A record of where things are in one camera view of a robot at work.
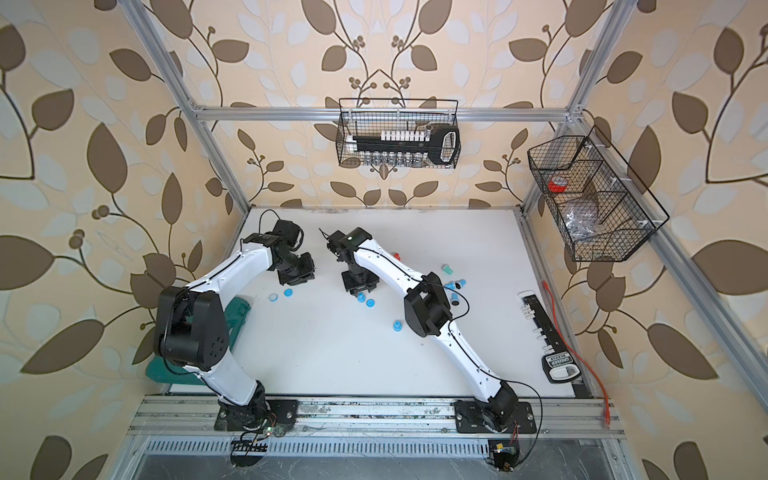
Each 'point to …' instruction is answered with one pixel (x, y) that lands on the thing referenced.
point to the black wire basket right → (594, 198)
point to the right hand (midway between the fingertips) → (361, 291)
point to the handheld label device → (559, 364)
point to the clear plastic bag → (581, 218)
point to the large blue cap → (370, 303)
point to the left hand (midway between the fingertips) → (308, 272)
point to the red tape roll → (558, 184)
